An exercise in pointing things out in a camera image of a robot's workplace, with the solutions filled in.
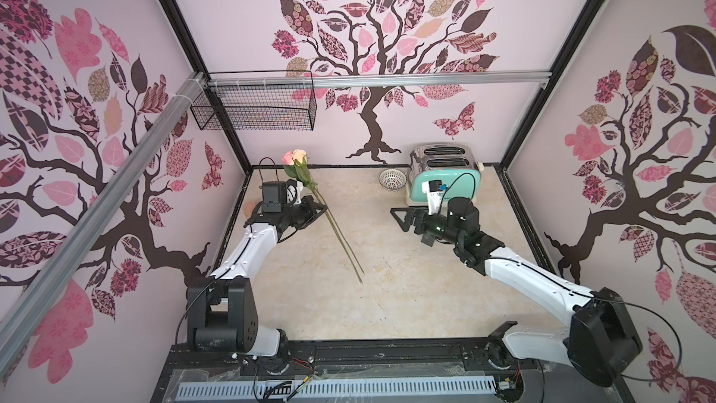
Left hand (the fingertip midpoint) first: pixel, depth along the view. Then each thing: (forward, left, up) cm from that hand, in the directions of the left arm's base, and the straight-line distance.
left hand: (326, 212), depth 85 cm
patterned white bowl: (+27, -24, -15) cm, 39 cm away
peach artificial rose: (+14, +8, +10) cm, 19 cm away
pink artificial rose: (+12, +12, +7) cm, 19 cm away
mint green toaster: (+20, -45, 0) cm, 49 cm away
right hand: (-4, -22, +7) cm, 24 cm away
